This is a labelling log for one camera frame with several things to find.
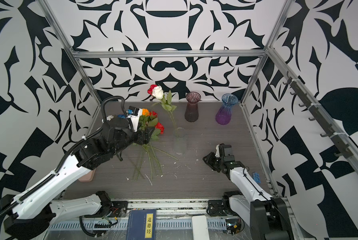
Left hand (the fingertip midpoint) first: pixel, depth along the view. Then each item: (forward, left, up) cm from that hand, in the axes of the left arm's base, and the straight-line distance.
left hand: (148, 123), depth 65 cm
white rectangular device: (-35, -22, -35) cm, 54 cm away
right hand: (-3, -28, -30) cm, 41 cm away
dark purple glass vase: (+26, -22, -23) cm, 42 cm away
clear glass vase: (+4, -14, -23) cm, 27 cm away
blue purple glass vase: (+24, -43, -25) cm, 56 cm away
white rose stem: (+15, -7, -2) cm, 16 cm away
